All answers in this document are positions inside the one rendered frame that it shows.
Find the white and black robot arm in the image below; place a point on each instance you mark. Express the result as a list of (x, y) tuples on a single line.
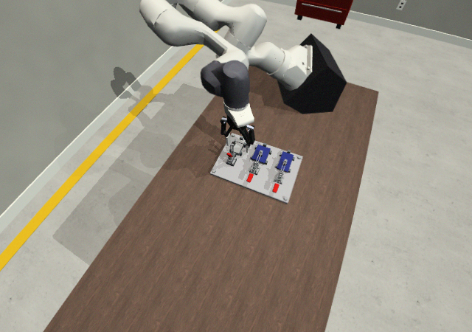
[(228, 76)]

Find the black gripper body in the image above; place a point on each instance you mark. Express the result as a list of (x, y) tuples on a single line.
[(231, 123)]

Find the blue rectangular block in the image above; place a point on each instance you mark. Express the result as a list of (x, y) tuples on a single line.
[(289, 158)]

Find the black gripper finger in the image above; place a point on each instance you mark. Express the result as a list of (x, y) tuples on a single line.
[(249, 137), (224, 132)]

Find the blue metal block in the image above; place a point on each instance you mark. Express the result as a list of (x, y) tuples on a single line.
[(264, 157)]

